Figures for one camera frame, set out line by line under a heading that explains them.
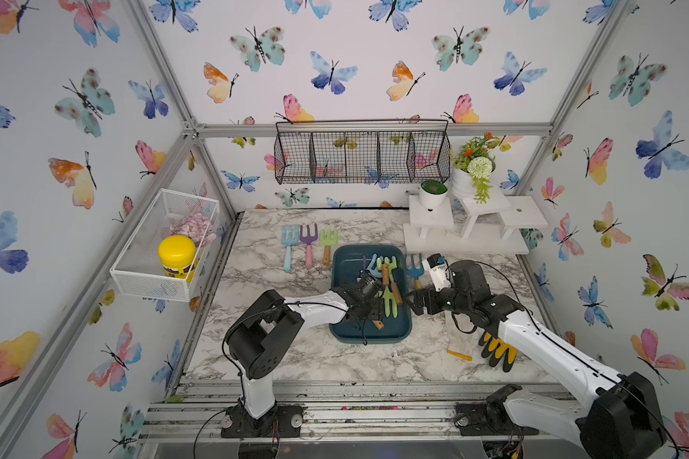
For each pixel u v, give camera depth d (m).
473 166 0.82
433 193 0.96
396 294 0.96
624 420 0.39
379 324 0.89
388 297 0.96
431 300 0.71
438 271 0.73
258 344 0.47
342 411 0.77
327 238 1.14
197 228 0.69
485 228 1.12
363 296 0.73
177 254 0.63
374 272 1.01
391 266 1.04
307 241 1.12
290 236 1.14
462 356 0.84
